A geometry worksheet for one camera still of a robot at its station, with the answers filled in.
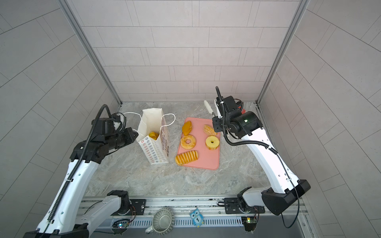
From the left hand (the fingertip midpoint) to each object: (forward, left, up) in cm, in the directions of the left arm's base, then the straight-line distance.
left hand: (142, 131), depth 71 cm
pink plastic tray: (-4, -33, -24) cm, 41 cm away
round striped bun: (+7, -1, -16) cm, 17 cm away
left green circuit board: (-36, +7, -21) cm, 42 cm away
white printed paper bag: (-5, -6, -10) cm, 13 cm away
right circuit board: (-34, -51, -24) cm, 66 cm away
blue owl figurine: (-32, -27, -22) cm, 47 cm away
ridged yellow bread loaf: (-4, -20, -21) cm, 29 cm away
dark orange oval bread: (+17, -19, -22) cm, 34 cm away
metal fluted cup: (-34, -11, -23) cm, 42 cm away
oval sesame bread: (+13, -34, -19) cm, 41 cm away
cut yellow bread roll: (+3, -36, -21) cm, 41 cm away
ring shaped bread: (+4, -19, -23) cm, 30 cm away
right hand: (+4, -36, +3) cm, 36 cm away
